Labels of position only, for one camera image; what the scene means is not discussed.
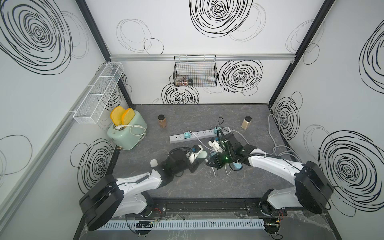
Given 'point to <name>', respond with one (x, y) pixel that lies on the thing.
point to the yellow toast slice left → (116, 115)
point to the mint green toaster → (128, 136)
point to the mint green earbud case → (203, 154)
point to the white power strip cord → (275, 145)
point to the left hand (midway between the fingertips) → (202, 156)
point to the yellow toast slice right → (127, 116)
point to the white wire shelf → (90, 111)
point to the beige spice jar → (246, 122)
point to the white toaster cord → (118, 127)
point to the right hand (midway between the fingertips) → (208, 162)
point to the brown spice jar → (162, 121)
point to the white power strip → (196, 136)
